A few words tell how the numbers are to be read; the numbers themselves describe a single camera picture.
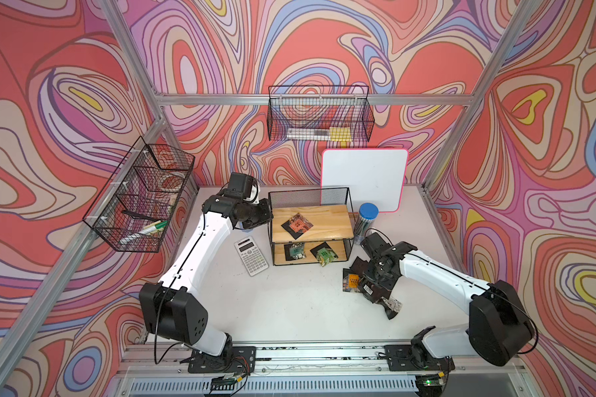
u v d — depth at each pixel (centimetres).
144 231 70
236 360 73
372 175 99
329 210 90
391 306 83
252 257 95
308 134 82
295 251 95
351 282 89
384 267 62
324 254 95
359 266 91
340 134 82
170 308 41
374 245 69
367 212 87
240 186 61
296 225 85
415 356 66
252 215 66
